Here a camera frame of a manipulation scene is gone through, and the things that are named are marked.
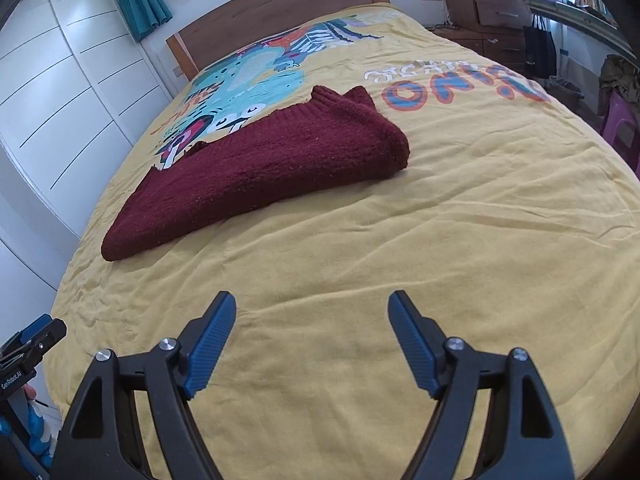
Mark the brown wooden dresser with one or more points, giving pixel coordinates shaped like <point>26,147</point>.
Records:
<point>492,28</point>

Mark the maroon knit sweater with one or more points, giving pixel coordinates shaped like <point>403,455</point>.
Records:
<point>328,141</point>

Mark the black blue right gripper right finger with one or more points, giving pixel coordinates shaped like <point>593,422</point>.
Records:
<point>523,437</point>

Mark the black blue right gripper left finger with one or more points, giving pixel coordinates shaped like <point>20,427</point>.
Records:
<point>101,436</point>

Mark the white sliding wardrobe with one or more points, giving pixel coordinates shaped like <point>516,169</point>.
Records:
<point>76,94</point>

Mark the olive garment on chair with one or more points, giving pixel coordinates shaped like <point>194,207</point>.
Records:
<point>617,74</point>

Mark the black hanging bag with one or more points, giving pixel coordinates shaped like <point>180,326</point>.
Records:
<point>540,53</point>

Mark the yellow cartoon print bedspread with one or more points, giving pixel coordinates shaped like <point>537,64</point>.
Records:
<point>514,224</point>

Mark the purple plastic stool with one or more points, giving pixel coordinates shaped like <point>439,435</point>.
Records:
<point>620,130</point>

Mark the wooden headboard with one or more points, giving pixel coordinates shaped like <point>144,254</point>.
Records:
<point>238,23</point>

